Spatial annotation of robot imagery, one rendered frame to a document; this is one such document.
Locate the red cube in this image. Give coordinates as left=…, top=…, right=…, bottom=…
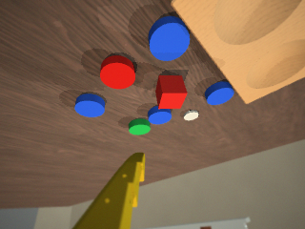
left=155, top=75, right=187, bottom=109

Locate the red disc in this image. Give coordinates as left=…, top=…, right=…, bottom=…
left=100, top=55, right=135, bottom=89

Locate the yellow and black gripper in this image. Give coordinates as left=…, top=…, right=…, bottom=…
left=72, top=153, right=145, bottom=229

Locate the tan wooden tray with round pockets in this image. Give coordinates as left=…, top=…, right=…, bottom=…
left=169, top=0, right=305, bottom=104

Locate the green disc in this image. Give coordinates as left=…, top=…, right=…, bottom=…
left=129, top=118, right=151, bottom=135

